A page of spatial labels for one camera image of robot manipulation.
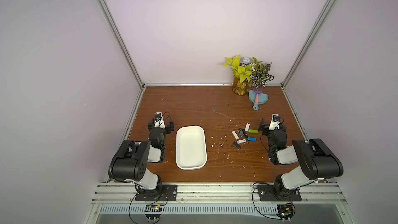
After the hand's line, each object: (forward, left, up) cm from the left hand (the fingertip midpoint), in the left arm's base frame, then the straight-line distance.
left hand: (163, 116), depth 90 cm
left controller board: (-45, 0, -14) cm, 47 cm away
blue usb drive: (-9, -53, -10) cm, 55 cm away
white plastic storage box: (-17, -17, -11) cm, 26 cm away
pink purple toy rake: (+31, -66, -10) cm, 74 cm away
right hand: (0, -65, 0) cm, 65 cm away
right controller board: (-44, -63, -12) cm, 77 cm away
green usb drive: (-4, -55, -10) cm, 56 cm away
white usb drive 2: (-6, -43, -10) cm, 45 cm away
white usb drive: (0, -52, -11) cm, 53 cm away
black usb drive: (-12, -44, -11) cm, 47 cm away
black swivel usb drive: (-5, -49, -10) cm, 50 cm away
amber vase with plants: (+25, -51, +14) cm, 58 cm away
